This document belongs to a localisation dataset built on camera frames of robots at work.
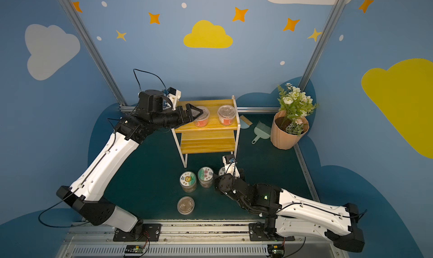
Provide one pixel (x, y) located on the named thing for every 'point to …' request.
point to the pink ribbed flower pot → (286, 131)
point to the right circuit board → (276, 250)
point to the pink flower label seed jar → (205, 176)
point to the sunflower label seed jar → (188, 180)
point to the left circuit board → (134, 249)
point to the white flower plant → (295, 105)
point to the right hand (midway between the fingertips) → (223, 171)
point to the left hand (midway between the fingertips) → (196, 111)
